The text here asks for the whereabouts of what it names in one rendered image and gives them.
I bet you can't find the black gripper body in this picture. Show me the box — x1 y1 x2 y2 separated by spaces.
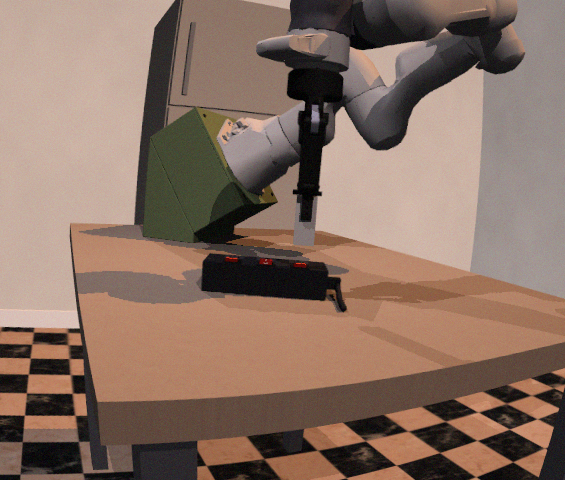
287 68 344 119

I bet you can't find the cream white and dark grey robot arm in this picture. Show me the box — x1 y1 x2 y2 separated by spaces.
216 0 525 195

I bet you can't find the black power strip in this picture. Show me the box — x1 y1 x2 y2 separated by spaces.
202 253 347 312

